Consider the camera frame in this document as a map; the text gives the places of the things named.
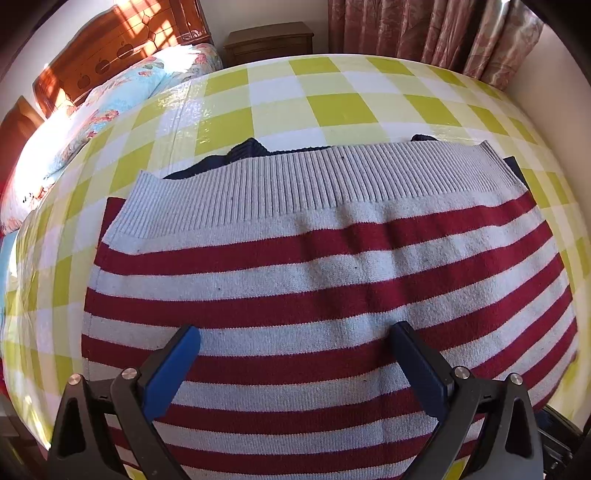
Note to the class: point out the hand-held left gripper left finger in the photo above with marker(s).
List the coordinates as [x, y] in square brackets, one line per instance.
[168, 369]

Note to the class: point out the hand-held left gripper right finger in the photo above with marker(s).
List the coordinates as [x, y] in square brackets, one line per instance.
[418, 364]

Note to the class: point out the red grey striped navy sweater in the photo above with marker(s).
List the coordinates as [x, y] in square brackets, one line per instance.
[300, 258]

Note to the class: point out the white pink floral pillow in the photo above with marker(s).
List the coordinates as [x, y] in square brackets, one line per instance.
[37, 170]

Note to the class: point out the yellow white checkered bed sheet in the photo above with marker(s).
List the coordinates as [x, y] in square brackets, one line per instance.
[332, 106]

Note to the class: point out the plain dark wooden headboard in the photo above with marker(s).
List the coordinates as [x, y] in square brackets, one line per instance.
[18, 124]

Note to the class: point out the light blue floral quilt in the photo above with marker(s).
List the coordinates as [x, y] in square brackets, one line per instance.
[138, 83]

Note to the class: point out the pink floral curtain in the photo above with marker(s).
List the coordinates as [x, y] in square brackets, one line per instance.
[415, 27]

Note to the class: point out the brown wooden nightstand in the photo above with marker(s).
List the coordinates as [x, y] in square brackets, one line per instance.
[268, 44]

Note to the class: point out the carved orange wooden headboard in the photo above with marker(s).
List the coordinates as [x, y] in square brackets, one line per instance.
[138, 27]

